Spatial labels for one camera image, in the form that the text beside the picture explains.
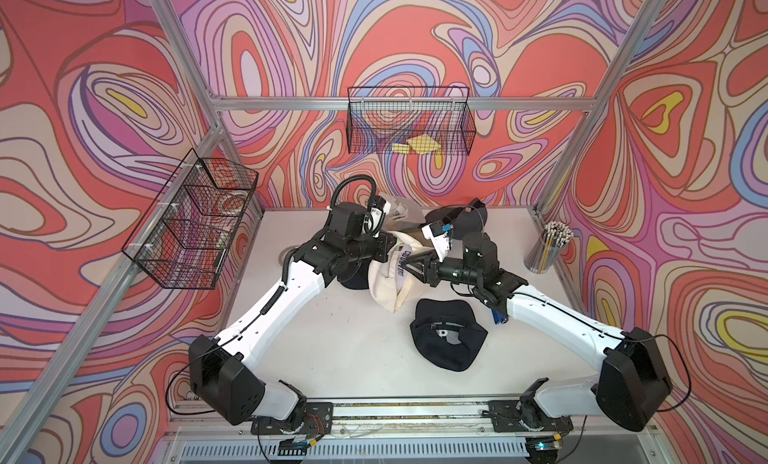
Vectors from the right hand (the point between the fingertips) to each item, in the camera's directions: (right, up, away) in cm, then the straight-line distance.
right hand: (405, 270), depth 75 cm
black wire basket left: (-56, +7, -1) cm, 57 cm away
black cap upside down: (+13, -21, +14) cm, 28 cm away
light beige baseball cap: (+2, +17, +38) cm, 41 cm away
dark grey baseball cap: (+20, +14, +27) cm, 37 cm away
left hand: (-1, +7, -1) cm, 8 cm away
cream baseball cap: (-4, -4, +2) cm, 6 cm away
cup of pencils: (+45, +3, +19) cm, 49 cm away
